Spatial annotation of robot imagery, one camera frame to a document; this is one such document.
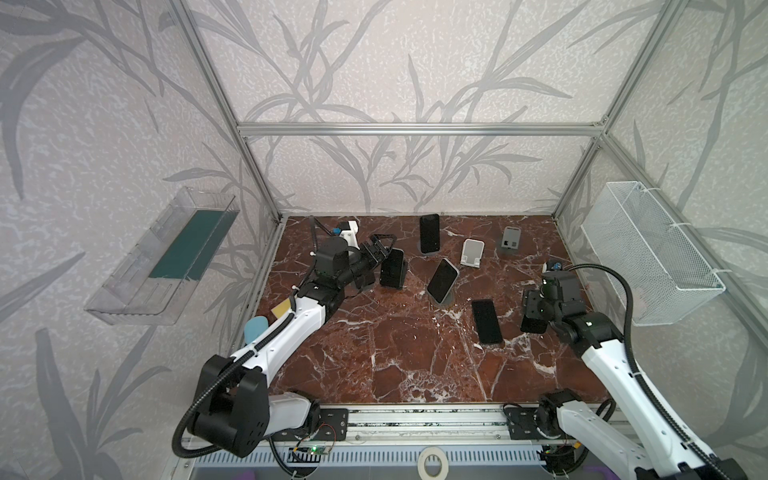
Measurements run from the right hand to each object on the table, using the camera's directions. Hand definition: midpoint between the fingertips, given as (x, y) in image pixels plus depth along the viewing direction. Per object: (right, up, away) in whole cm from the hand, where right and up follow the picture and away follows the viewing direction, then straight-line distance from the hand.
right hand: (538, 287), depth 80 cm
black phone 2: (-28, +15, +19) cm, 37 cm away
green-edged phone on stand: (-39, +4, +9) cm, 41 cm away
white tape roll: (-30, -37, -10) cm, 49 cm away
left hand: (-38, +14, -3) cm, 41 cm away
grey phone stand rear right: (+2, +14, +25) cm, 29 cm away
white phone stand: (-13, +9, +23) cm, 27 cm away
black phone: (-10, -15, +11) cm, 21 cm away
